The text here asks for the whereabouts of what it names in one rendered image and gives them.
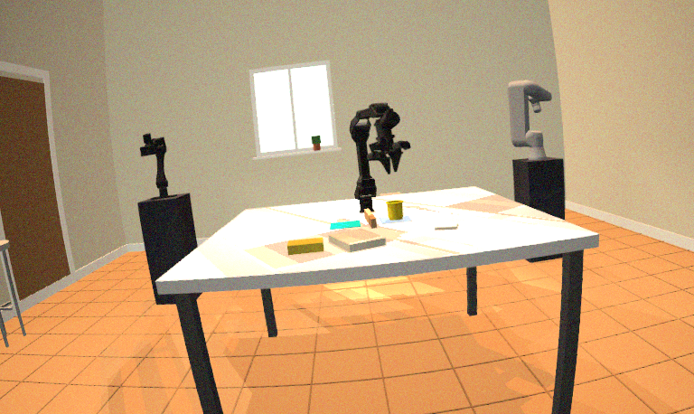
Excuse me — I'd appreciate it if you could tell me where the yellow rectangular block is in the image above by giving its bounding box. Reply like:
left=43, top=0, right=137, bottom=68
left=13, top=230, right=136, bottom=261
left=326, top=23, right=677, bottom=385
left=287, top=238, right=324, bottom=255

